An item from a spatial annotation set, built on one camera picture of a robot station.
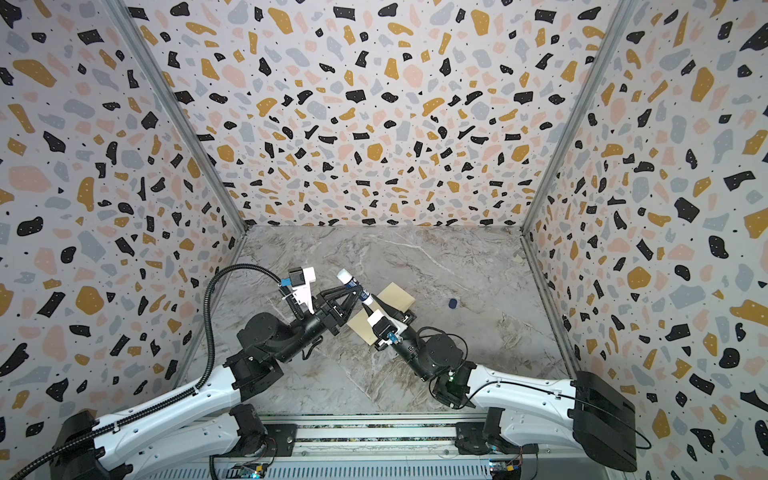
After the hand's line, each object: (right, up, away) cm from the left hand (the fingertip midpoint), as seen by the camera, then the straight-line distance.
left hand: (358, 286), depth 60 cm
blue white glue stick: (-2, +1, +1) cm, 2 cm away
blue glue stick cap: (+25, -10, +40) cm, 48 cm away
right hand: (+2, -2, +3) cm, 4 cm away
